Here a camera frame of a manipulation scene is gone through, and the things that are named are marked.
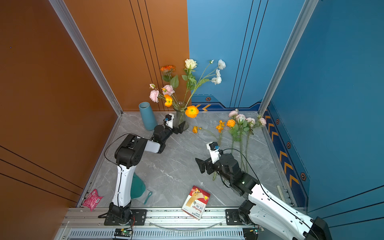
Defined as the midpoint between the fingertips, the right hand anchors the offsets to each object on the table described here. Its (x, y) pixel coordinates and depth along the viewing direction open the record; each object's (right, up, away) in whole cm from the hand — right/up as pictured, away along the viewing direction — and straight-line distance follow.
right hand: (202, 155), depth 74 cm
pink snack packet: (-58, -24, +3) cm, 62 cm away
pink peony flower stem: (-27, +32, +10) cm, 43 cm away
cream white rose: (-6, +41, +15) cm, 44 cm away
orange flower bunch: (+14, +13, +34) cm, 39 cm away
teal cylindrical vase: (-36, +19, +28) cm, 49 cm away
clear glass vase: (-14, +21, +25) cm, 35 cm away
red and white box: (-3, -24, 0) cm, 24 cm away
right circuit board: (+23, -36, -5) cm, 43 cm away
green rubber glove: (-36, -22, +9) cm, 43 cm away
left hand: (-14, +20, +26) cm, 36 cm away
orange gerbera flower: (-17, +42, +19) cm, 49 cm away
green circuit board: (-38, -36, -4) cm, 53 cm away
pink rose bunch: (+28, +14, +32) cm, 45 cm away
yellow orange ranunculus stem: (+24, +10, +31) cm, 40 cm away
